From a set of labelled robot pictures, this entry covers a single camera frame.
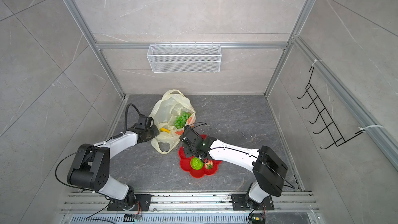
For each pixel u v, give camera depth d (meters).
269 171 0.42
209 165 0.81
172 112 1.04
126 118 0.69
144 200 0.73
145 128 0.73
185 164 0.81
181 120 0.99
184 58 1.01
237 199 0.75
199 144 0.60
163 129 0.96
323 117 0.67
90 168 0.45
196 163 0.80
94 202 0.75
